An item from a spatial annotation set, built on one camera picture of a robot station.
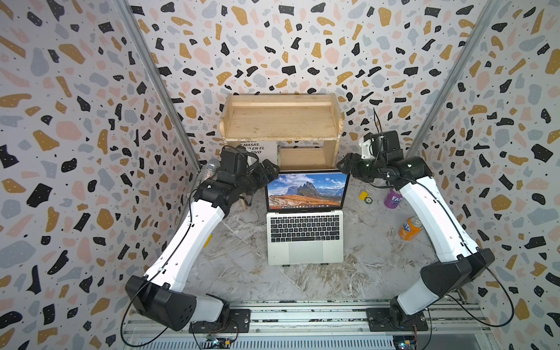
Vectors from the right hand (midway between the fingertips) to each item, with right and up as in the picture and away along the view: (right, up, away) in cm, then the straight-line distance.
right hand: (342, 167), depth 74 cm
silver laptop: (-12, -19, +11) cm, 25 cm away
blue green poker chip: (+20, -14, +33) cm, 41 cm away
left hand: (-22, -2, -2) cm, 23 cm away
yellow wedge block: (+18, -11, +35) cm, 41 cm away
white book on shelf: (-29, +8, +16) cm, 34 cm away
